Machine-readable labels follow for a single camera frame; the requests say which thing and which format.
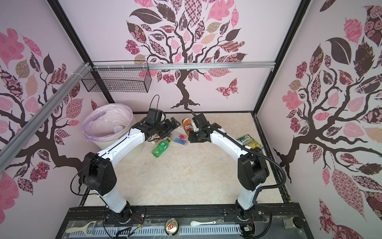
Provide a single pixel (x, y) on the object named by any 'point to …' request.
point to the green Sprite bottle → (160, 147)
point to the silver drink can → (171, 227)
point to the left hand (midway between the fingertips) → (176, 129)
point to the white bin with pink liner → (107, 124)
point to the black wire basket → (119, 76)
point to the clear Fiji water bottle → (180, 138)
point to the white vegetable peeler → (84, 228)
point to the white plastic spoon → (195, 223)
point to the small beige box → (288, 223)
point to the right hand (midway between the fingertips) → (191, 136)
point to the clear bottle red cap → (117, 128)
